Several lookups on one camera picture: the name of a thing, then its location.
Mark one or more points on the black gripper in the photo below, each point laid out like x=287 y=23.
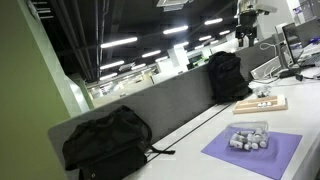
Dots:
x=247 y=28

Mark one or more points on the small bottle with flame logo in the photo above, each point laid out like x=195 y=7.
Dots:
x=264 y=104

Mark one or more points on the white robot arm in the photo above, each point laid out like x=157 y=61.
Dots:
x=273 y=23

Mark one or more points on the light wooden two-compartment tray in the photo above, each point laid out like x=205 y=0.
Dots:
x=246 y=107

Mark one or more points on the white flat box device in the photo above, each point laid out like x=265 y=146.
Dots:
x=266 y=68

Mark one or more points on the fluorescent ceiling light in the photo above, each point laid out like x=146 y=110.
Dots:
x=119 y=42
x=205 y=38
x=213 y=21
x=151 y=53
x=112 y=65
x=175 y=30

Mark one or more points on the upright black backpack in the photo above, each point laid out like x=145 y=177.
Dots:
x=226 y=76

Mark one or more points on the open dark laptop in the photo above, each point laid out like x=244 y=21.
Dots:
x=292 y=43

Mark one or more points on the ceiling air vent unit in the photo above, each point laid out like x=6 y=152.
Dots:
x=173 y=4

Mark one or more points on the clear plastic vial container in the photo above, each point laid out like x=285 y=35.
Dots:
x=246 y=128

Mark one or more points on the small white vial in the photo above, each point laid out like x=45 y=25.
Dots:
x=246 y=132
x=236 y=143
x=247 y=146
x=263 y=143
x=255 y=145

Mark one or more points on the grey desk partition panel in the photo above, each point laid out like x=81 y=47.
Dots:
x=173 y=100

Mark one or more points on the purple mat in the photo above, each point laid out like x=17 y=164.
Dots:
x=283 y=150

